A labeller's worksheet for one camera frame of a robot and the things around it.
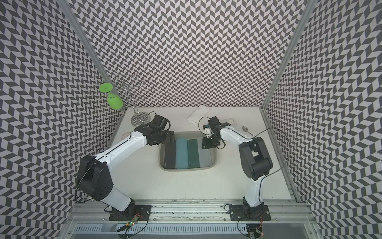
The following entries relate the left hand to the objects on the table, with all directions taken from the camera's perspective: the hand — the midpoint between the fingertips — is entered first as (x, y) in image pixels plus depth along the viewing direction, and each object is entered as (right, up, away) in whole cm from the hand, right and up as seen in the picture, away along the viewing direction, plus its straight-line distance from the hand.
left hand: (167, 139), depth 87 cm
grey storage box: (+17, +1, +18) cm, 25 cm away
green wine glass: (-35, +24, +6) cm, 43 cm away
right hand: (+23, -6, +5) cm, 24 cm away
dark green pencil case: (+15, -9, +4) cm, 18 cm away
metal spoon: (+52, +5, +18) cm, 55 cm away
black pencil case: (+1, -10, +4) cm, 11 cm away
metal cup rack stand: (-31, +38, +19) cm, 52 cm away
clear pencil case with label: (+43, +11, +22) cm, 50 cm away
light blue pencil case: (+8, -10, +7) cm, 14 cm away
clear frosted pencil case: (+22, -11, +3) cm, 25 cm away
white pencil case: (+18, +16, +25) cm, 35 cm away
